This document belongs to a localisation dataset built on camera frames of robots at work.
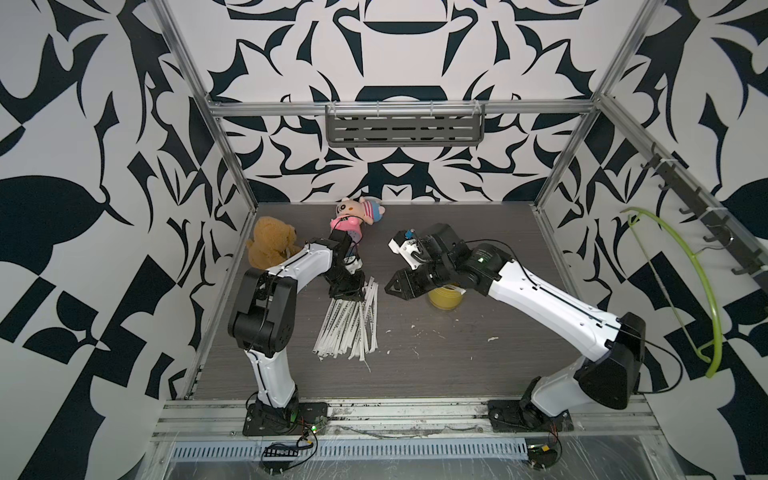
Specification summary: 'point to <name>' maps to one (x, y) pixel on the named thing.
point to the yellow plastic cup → (445, 299)
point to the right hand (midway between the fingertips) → (389, 284)
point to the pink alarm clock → (350, 224)
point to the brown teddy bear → (274, 241)
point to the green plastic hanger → (633, 221)
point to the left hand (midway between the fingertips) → (361, 293)
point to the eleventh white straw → (374, 344)
